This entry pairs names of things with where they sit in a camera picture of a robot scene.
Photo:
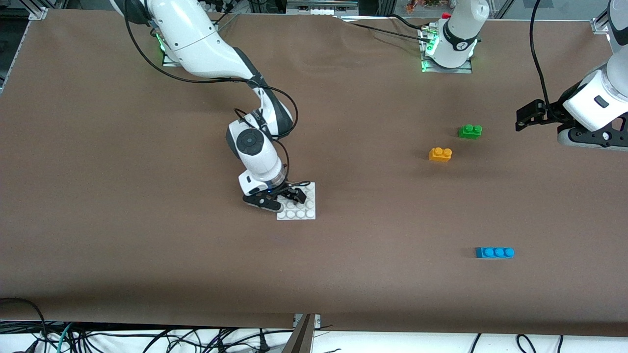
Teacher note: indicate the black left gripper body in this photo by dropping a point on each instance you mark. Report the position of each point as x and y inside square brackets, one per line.
[550, 111]

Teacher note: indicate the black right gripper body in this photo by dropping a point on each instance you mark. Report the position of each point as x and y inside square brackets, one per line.
[287, 189]

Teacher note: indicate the white studded base plate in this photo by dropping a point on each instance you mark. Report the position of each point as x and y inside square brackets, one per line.
[301, 212]

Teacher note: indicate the yellow two-stud block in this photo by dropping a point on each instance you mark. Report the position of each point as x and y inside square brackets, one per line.
[440, 156]

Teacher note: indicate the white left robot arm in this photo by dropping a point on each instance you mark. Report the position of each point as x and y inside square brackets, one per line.
[461, 29]

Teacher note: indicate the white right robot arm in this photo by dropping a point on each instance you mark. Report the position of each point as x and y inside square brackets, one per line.
[196, 39]

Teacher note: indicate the green two-stud block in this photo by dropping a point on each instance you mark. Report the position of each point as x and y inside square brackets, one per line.
[470, 132]

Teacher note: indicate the blue three-stud block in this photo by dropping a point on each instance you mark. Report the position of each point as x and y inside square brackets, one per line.
[494, 253]

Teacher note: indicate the brown table cover sheet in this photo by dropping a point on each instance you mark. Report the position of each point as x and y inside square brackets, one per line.
[294, 269]

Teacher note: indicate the dark table strut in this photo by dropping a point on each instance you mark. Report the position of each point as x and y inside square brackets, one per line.
[300, 338]

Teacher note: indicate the orange background item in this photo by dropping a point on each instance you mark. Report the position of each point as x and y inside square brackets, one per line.
[423, 5]

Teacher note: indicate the small metal table bracket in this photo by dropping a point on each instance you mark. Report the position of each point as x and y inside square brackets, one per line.
[316, 320]

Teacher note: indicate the grey metal rail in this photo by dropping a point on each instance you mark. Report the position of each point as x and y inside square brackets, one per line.
[321, 6]

